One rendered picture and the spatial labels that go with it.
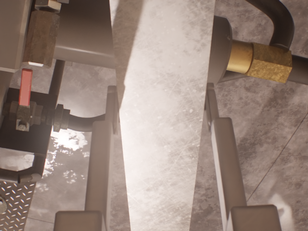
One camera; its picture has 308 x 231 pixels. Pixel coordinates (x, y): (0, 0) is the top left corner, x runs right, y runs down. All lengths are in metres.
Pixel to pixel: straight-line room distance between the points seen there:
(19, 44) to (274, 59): 0.26
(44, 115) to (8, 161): 0.75
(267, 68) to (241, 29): 0.88
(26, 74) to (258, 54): 0.49
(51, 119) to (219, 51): 0.57
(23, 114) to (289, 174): 1.12
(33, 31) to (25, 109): 0.60
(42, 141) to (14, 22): 0.58
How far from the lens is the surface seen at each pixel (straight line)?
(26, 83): 0.90
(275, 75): 0.53
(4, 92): 1.00
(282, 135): 1.67
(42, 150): 0.99
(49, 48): 0.36
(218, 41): 0.49
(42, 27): 0.36
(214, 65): 0.49
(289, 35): 0.54
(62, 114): 0.99
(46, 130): 1.04
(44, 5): 0.36
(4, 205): 1.90
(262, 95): 1.55
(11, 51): 0.46
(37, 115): 0.99
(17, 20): 0.46
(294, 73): 0.54
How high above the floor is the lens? 1.21
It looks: 51 degrees down
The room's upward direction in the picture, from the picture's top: 177 degrees clockwise
